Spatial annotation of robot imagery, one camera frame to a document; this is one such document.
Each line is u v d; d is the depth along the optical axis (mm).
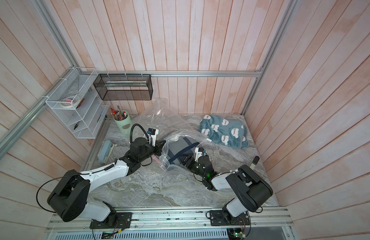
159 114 1191
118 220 721
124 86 1058
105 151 936
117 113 936
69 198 426
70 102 687
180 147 877
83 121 781
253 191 456
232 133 1038
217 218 728
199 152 832
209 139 839
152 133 731
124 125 1010
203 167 673
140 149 648
